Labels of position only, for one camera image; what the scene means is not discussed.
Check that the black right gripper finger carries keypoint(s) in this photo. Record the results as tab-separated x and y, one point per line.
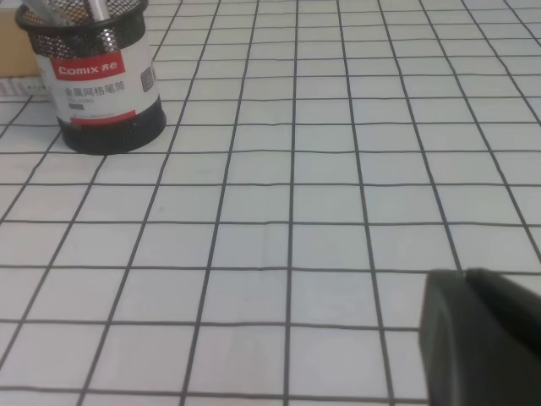
479	339

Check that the white marker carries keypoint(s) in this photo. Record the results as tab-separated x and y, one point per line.
98	10

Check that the black mesh pen holder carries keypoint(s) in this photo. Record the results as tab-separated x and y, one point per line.
100	74

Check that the brown kraft notebook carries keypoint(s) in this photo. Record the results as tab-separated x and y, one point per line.
17	58

